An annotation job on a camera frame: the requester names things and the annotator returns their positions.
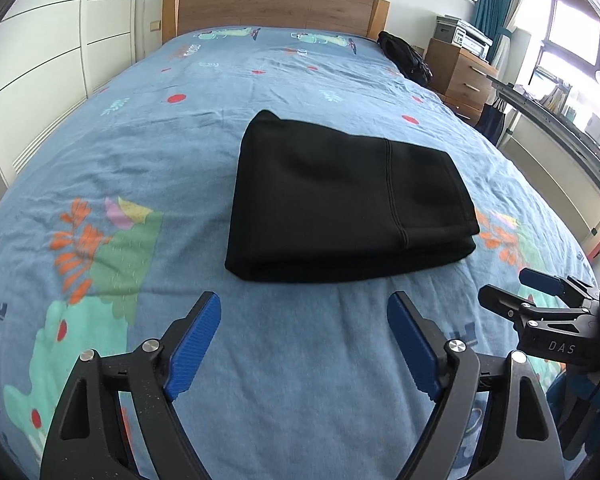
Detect black pants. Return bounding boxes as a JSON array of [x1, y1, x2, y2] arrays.
[[225, 110, 479, 283]]

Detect right gloved hand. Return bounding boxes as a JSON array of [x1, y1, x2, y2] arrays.
[[546, 367, 600, 460]]

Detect white radiator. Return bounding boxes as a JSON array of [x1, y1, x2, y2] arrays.
[[498, 131, 600, 255]]

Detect blue patterned bed sheet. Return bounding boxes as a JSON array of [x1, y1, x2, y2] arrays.
[[0, 26, 594, 479]]

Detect glass desk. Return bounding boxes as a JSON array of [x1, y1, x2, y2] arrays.
[[486, 76, 600, 189]]

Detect dark blue tote bag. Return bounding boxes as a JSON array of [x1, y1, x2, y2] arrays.
[[476, 98, 506, 145]]

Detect wooden dresser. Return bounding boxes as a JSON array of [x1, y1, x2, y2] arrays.
[[425, 38, 498, 126]]

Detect grey printer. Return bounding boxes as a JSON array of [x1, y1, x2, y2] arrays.
[[434, 15, 492, 60]]

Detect black backpack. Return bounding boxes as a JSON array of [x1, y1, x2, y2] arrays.
[[377, 30, 432, 87]]

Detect white wardrobe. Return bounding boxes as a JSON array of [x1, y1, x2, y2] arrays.
[[0, 0, 135, 200]]

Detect wooden headboard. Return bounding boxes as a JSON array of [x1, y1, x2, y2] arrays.
[[161, 0, 390, 44]]

